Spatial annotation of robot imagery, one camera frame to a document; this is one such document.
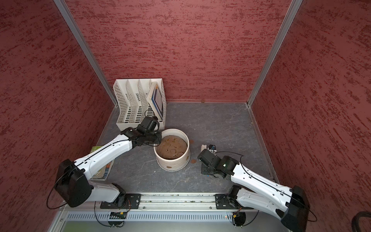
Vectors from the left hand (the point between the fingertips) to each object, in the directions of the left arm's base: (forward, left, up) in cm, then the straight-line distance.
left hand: (159, 139), depth 83 cm
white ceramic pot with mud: (-8, -9, -2) cm, 12 cm away
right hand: (-16, -27, -6) cm, 32 cm away
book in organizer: (+25, +5, +10) cm, 27 cm away
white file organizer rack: (+36, +29, -10) cm, 47 cm away
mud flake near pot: (-7, -21, -13) cm, 26 cm away
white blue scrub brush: (-2, -27, -4) cm, 27 cm away
